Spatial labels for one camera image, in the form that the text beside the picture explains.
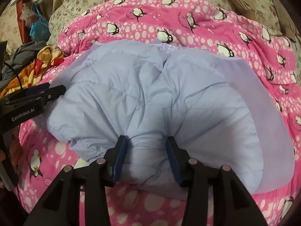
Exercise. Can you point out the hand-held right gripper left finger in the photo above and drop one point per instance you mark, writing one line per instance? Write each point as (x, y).
(121, 155)

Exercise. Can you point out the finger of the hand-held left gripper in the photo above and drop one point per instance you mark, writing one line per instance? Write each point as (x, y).
(56, 91)
(37, 89)

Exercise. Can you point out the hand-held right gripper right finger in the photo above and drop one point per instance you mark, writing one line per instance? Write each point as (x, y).
(172, 160)

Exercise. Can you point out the lavender puffer jacket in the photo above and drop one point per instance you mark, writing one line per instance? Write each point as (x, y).
(141, 98)

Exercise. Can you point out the orange yellow printed cloth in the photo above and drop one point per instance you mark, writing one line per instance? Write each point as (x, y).
(47, 54)

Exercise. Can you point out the grey knitted cloth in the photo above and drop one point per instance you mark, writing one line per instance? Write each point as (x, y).
(21, 54)

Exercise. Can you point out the blue plastic bag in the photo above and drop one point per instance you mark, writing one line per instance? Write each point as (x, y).
(38, 28)

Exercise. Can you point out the floral beige bed quilt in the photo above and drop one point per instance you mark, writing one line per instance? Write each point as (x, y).
(70, 0)

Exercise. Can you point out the pink penguin print blanket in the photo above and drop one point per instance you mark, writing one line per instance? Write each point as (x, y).
(188, 23)

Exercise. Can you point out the beige pillow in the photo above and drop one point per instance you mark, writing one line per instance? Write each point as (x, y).
(244, 0)

